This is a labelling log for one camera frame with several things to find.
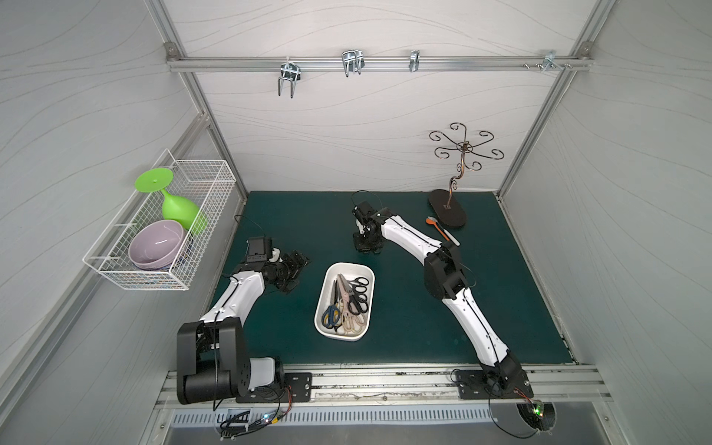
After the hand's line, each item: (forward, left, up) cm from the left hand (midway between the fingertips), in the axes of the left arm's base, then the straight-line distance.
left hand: (307, 267), depth 87 cm
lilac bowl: (-10, +29, +26) cm, 40 cm away
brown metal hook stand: (+40, -50, -9) cm, 65 cm away
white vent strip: (-39, +5, -8) cm, 40 cm away
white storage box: (-7, -6, -4) cm, 10 cm away
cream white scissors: (-14, -15, -8) cm, 22 cm away
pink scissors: (-4, -12, -9) cm, 16 cm away
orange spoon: (+28, -45, -9) cm, 54 cm away
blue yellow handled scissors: (-13, -8, -7) cm, 17 cm away
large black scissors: (+8, -21, +2) cm, 22 cm away
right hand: (+15, -16, -9) cm, 23 cm away
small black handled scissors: (-7, -16, -8) cm, 20 cm away
